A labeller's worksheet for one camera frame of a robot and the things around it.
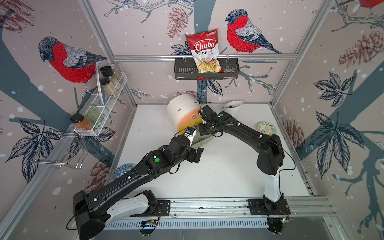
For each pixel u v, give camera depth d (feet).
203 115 2.30
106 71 2.60
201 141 2.97
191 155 2.04
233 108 3.33
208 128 2.41
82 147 2.38
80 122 1.95
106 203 1.33
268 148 1.58
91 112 2.25
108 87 2.50
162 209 2.40
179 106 2.96
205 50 2.63
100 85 2.48
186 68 3.11
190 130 2.02
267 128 3.40
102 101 2.22
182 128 5.78
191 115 2.80
